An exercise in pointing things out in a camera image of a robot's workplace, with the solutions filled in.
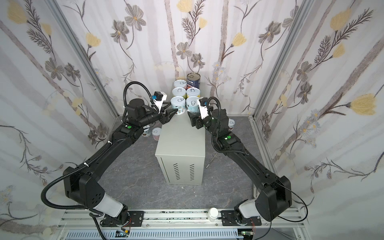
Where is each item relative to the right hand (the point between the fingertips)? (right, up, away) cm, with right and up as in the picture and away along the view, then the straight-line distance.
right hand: (195, 104), depth 69 cm
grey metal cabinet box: (-6, -20, -8) cm, 23 cm away
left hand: (-12, +2, +3) cm, 12 cm away
